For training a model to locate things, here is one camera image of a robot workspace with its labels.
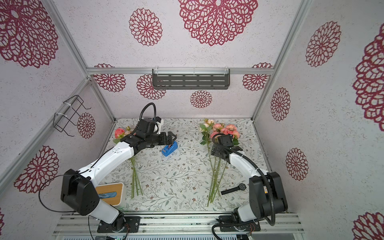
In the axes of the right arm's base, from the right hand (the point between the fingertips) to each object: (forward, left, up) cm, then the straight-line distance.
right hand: (220, 150), depth 91 cm
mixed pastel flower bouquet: (+12, +67, 0) cm, 69 cm away
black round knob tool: (-19, -12, -9) cm, 24 cm away
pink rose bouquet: (+22, +6, -5) cm, 24 cm away
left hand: (0, +29, +12) cm, 32 cm away
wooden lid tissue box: (-27, +58, -3) cm, 64 cm away
